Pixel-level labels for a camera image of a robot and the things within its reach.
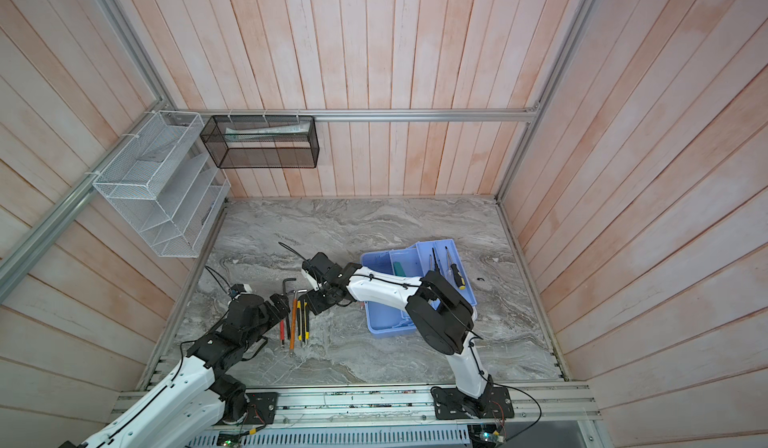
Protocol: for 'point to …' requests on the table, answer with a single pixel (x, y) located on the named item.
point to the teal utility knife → (398, 269)
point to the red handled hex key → (282, 332)
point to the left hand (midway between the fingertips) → (279, 310)
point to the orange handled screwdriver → (293, 323)
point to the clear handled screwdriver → (431, 263)
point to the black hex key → (288, 316)
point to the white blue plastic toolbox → (442, 257)
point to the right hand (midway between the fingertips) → (314, 302)
